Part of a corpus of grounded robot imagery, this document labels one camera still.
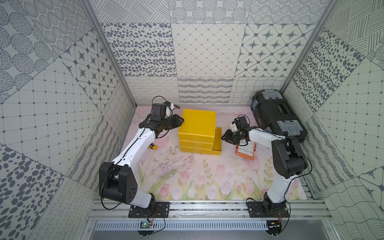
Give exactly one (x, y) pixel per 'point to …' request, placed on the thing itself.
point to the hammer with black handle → (176, 106)
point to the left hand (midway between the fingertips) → (182, 118)
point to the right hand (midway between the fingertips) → (223, 140)
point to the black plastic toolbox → (273, 113)
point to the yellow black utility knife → (153, 146)
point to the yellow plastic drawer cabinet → (196, 133)
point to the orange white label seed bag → (247, 151)
